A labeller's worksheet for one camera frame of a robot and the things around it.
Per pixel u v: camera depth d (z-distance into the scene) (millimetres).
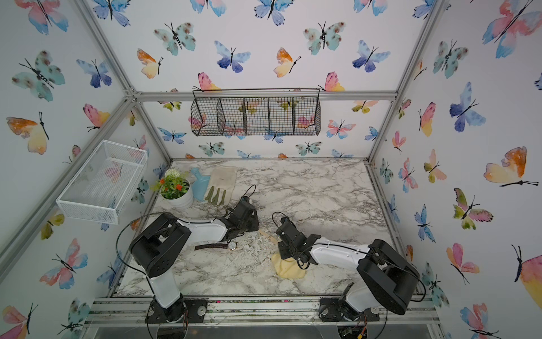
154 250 490
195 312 736
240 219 752
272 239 910
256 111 980
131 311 754
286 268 823
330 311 730
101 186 842
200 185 1096
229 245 887
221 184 1082
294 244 670
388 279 428
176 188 887
